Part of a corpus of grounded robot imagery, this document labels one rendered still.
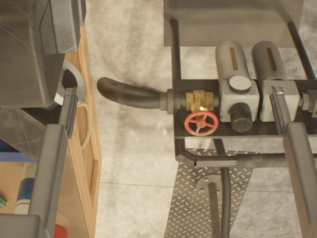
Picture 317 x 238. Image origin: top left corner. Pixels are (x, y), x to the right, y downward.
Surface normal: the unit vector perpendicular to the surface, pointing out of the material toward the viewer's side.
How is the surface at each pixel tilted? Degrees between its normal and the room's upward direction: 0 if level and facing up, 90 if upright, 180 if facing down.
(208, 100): 60
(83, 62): 0
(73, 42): 0
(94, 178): 90
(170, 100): 45
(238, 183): 0
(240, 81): 90
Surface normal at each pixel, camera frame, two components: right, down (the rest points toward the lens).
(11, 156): 0.00, 0.81
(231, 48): -0.01, -0.73
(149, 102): -0.02, -0.03
